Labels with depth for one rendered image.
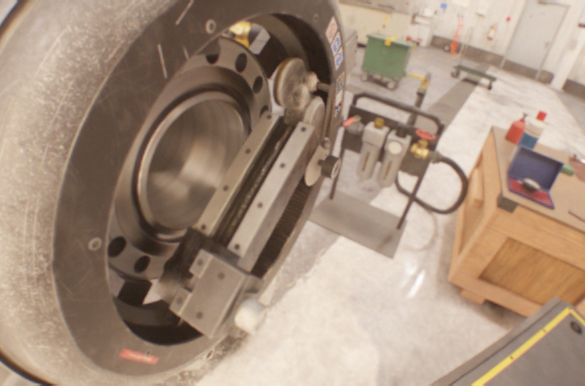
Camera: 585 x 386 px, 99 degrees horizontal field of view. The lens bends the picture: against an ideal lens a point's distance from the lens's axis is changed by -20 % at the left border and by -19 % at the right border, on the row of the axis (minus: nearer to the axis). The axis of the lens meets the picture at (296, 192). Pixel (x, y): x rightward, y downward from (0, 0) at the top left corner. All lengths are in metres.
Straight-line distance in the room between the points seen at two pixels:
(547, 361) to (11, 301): 0.95
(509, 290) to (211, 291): 1.14
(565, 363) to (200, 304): 0.84
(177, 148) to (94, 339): 0.51
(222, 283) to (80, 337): 0.18
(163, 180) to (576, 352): 1.10
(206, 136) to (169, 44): 0.45
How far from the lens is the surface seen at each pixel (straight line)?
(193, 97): 0.49
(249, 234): 0.49
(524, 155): 1.26
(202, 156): 0.71
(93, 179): 0.26
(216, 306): 0.42
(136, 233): 0.51
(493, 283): 1.32
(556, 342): 0.98
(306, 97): 0.57
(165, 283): 0.54
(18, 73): 0.24
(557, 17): 11.00
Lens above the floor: 0.90
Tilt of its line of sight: 36 degrees down
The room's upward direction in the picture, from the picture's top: 10 degrees clockwise
